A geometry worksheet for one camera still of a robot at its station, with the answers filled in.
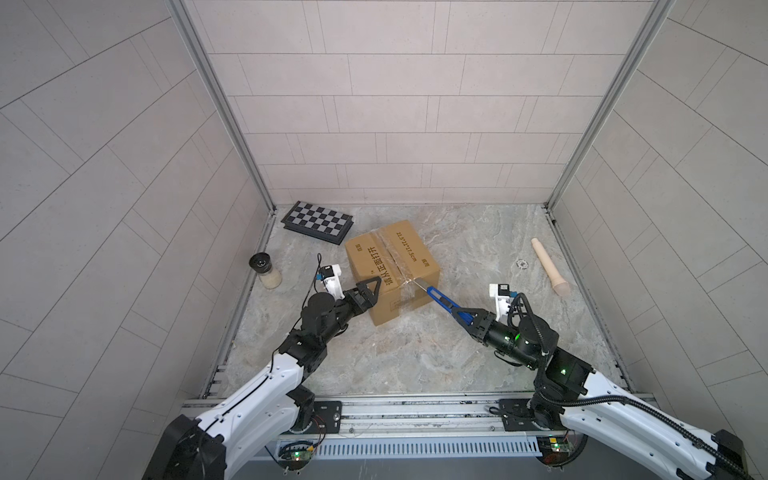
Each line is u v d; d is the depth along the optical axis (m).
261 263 0.87
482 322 0.61
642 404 0.48
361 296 0.68
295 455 0.65
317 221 1.08
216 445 0.40
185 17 0.71
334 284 0.70
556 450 0.68
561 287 0.89
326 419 0.71
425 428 0.71
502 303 0.66
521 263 1.00
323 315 0.58
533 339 0.52
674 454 0.45
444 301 0.70
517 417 0.71
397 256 0.80
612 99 0.86
